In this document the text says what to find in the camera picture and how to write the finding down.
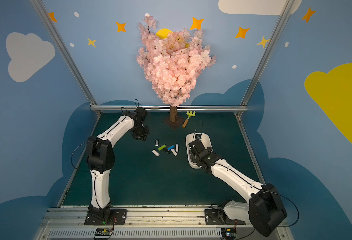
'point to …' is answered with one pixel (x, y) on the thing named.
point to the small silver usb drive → (156, 143)
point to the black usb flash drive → (166, 150)
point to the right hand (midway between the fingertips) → (203, 149)
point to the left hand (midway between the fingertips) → (146, 135)
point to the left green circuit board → (103, 231)
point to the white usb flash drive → (157, 154)
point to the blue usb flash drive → (171, 147)
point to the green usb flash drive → (161, 147)
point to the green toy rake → (189, 115)
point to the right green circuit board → (228, 233)
